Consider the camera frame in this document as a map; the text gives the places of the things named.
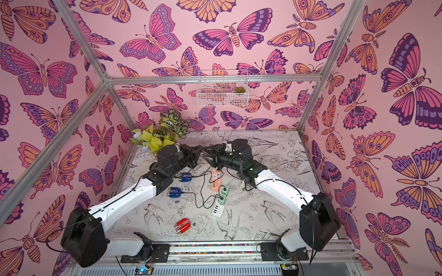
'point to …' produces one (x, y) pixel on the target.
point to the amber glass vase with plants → (171, 127)
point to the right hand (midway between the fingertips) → (202, 148)
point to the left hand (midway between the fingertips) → (206, 143)
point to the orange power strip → (216, 184)
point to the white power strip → (218, 209)
